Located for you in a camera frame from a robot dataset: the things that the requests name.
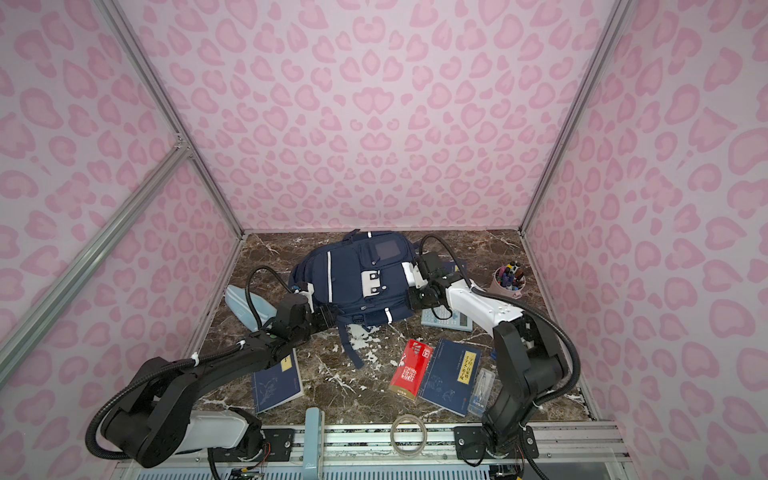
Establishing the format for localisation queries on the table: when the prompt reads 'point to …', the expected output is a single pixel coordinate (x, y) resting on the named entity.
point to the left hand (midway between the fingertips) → (335, 306)
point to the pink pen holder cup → (508, 281)
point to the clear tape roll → (422, 444)
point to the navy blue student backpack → (356, 280)
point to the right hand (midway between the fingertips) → (414, 296)
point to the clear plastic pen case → (481, 392)
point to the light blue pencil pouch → (237, 299)
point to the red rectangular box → (412, 369)
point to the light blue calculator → (458, 321)
